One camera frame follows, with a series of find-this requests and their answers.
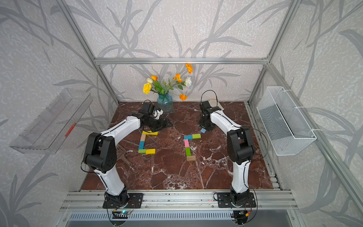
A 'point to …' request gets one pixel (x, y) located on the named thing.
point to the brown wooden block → (191, 158)
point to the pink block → (186, 143)
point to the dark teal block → (188, 137)
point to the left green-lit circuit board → (120, 214)
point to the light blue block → (203, 130)
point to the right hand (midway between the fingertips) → (202, 126)
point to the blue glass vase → (165, 102)
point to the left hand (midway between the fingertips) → (167, 126)
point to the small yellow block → (145, 133)
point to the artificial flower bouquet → (182, 81)
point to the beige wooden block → (142, 138)
